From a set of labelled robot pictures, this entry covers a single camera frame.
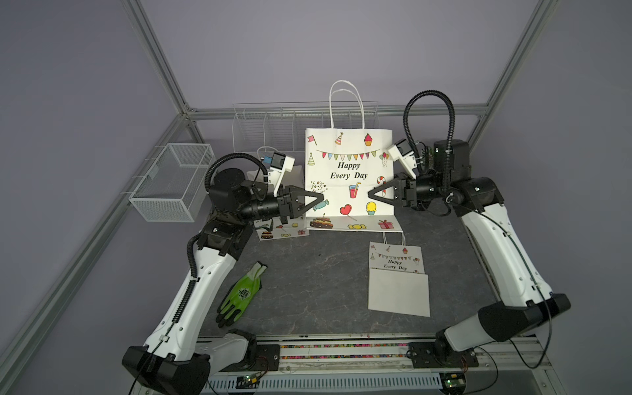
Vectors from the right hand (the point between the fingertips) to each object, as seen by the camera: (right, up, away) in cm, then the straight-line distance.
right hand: (368, 195), depth 59 cm
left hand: (-11, -2, -4) cm, 12 cm away
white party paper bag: (+16, -30, +29) cm, 44 cm away
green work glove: (-40, -34, +26) cm, 58 cm away
